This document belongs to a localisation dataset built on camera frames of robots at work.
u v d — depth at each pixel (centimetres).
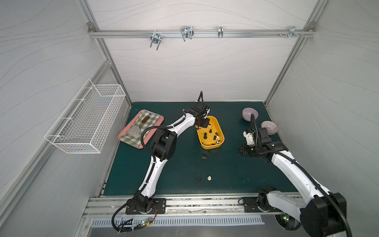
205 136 99
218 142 96
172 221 70
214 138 99
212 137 100
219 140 98
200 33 77
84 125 69
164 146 59
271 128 102
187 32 77
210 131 101
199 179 81
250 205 73
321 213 38
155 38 79
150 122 108
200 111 81
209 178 82
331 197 40
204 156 90
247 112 109
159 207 73
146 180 62
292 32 77
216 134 101
